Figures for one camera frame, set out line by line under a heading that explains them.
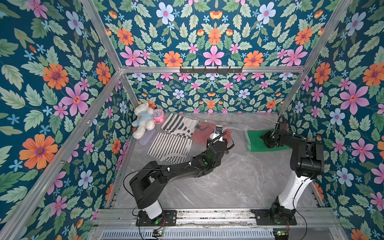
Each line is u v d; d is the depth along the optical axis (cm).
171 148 99
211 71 93
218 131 66
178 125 112
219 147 60
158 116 115
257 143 99
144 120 106
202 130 107
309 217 75
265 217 73
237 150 99
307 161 54
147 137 101
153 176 49
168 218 74
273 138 79
